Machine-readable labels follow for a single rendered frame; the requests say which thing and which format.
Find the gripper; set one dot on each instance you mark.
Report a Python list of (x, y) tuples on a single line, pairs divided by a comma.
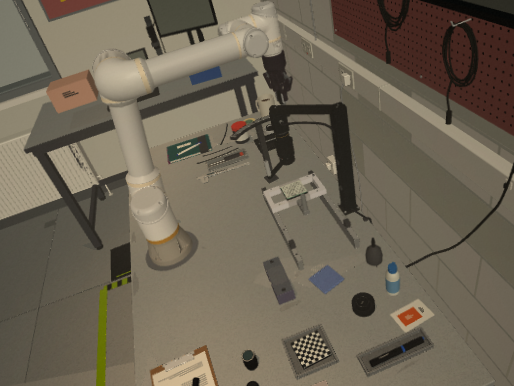
[(274, 65)]

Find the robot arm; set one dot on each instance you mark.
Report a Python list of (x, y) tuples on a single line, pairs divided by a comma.
[(132, 132)]

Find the small checkered calibration target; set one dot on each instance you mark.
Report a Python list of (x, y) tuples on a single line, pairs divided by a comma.
[(293, 190)]

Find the grey slide rails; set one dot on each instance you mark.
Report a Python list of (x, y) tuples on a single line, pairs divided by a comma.
[(293, 249)]

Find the black lens cap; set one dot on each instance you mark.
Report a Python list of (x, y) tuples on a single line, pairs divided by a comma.
[(363, 304)]

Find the white mug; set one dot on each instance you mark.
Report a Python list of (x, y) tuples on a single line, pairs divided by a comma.
[(265, 105)]

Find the black curved gooseneck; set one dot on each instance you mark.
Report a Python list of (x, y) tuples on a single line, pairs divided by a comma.
[(249, 127)]

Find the red emergency stop button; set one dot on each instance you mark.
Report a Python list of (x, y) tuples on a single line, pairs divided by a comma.
[(240, 126)]

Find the black thin pen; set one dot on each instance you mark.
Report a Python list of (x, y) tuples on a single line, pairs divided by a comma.
[(224, 134)]

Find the blue pad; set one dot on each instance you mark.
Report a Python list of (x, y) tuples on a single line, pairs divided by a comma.
[(205, 75)]

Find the black red screwdriver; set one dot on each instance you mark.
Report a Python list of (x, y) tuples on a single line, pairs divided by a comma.
[(225, 156)]

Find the steel ruler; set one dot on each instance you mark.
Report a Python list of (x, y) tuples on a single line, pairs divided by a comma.
[(227, 164)]

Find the green book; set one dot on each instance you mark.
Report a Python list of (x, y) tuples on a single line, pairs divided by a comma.
[(188, 149)]

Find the black monitor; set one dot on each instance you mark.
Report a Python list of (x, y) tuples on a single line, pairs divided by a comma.
[(182, 16)]

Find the red pegboard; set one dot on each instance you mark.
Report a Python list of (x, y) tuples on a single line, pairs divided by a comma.
[(421, 40)]

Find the grey metal block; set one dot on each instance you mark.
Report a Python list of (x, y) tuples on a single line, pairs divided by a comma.
[(279, 281)]

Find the blue cleaning cloth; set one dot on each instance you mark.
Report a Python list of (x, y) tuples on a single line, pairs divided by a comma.
[(326, 279)]

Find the dark grey table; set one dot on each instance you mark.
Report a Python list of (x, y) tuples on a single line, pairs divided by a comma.
[(80, 120)]

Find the brown cardboard box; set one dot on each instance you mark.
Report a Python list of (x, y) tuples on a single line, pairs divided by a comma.
[(72, 92)]

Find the red framed poster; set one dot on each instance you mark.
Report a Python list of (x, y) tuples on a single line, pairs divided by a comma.
[(76, 8)]

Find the white bottle blue cap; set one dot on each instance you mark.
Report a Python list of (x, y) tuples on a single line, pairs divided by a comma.
[(392, 283)]

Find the black controller box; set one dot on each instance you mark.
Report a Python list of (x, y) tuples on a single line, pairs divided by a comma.
[(120, 261)]

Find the window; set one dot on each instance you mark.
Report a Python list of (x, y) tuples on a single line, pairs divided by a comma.
[(20, 44)]

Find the white orange card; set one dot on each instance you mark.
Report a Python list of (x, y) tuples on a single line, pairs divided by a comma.
[(411, 315)]

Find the black white checkerboard plate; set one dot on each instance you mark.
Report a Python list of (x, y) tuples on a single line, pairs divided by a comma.
[(311, 350)]

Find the white radiator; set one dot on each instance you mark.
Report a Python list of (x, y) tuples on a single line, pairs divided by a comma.
[(28, 180)]

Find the grey foam tray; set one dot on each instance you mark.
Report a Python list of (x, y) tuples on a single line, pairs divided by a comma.
[(287, 357), (365, 361)]

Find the small black jar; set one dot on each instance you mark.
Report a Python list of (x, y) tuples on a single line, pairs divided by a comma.
[(250, 359)]

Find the black blue marker pen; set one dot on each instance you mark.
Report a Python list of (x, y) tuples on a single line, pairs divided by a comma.
[(397, 351)]

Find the pink paper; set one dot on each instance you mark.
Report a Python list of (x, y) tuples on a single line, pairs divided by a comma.
[(320, 383)]

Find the brown clipboard with paper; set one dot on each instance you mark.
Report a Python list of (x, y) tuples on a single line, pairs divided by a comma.
[(180, 371)]

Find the black clip marker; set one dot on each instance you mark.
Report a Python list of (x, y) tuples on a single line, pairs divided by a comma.
[(196, 381)]

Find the black camera body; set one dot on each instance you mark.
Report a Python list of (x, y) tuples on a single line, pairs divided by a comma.
[(278, 114)]

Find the white wall socket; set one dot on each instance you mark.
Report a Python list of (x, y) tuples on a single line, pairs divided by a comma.
[(306, 48), (346, 76)]

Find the black camera lens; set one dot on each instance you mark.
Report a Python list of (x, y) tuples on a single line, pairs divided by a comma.
[(285, 146)]

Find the grey post with black foot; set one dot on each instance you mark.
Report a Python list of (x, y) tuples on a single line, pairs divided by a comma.
[(268, 166)]

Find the white wall bracket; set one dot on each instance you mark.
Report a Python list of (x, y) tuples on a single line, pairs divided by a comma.
[(331, 164)]

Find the black camera stand column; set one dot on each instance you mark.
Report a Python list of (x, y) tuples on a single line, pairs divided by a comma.
[(344, 160)]

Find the white slide nest frame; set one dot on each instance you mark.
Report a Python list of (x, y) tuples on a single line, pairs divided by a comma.
[(275, 200)]

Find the black rail knob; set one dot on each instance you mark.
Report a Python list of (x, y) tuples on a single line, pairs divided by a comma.
[(346, 222), (292, 244)]

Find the grey round base plate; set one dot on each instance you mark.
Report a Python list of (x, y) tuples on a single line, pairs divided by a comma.
[(192, 250)]

